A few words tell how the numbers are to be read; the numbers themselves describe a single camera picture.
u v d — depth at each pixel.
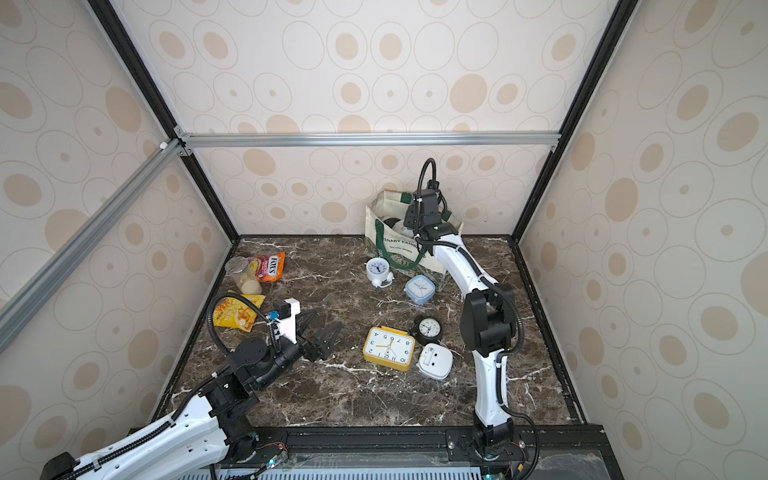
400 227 1.04
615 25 0.69
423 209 0.71
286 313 0.61
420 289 1.00
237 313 0.94
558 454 0.73
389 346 0.88
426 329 0.91
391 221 1.09
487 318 0.55
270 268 1.06
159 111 0.83
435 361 0.83
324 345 0.63
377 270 1.06
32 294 0.53
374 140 0.90
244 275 1.03
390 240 0.97
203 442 0.59
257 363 0.53
